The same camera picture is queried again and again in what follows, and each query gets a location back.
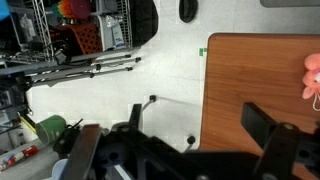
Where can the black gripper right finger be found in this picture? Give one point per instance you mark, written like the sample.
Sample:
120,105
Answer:
280,150

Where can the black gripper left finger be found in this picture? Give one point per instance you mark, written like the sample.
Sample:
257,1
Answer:
81,153

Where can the white bucket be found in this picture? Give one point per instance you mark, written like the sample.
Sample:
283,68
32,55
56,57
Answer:
60,170

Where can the green cylindrical cup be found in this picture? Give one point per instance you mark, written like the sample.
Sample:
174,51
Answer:
51,130

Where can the red white can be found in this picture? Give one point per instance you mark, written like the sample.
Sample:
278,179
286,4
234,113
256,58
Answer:
18,158

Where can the pink plush toy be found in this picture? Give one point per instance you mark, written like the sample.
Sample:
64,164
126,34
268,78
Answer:
311,76

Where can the grey tripod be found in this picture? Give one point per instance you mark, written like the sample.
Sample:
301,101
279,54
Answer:
83,68

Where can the grey leg black cap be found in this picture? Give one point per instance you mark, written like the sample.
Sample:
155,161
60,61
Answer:
152,98
190,140

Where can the orange plastic crate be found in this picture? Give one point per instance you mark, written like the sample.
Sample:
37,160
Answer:
85,38

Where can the green floor tape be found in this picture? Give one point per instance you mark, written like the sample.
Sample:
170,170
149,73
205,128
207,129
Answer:
202,51

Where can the rainbow stacking cups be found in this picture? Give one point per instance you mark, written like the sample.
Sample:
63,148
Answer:
71,8

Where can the black bag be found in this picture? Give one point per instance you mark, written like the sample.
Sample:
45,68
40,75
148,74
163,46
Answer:
143,20

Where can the black oval object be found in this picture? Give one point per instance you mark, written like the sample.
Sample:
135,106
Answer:
188,10

